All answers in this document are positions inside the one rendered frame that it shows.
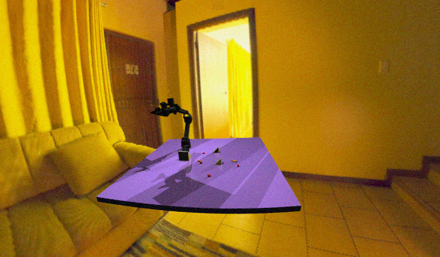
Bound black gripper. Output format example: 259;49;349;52
150;107;171;117

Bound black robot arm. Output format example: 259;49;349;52
160;98;193;152

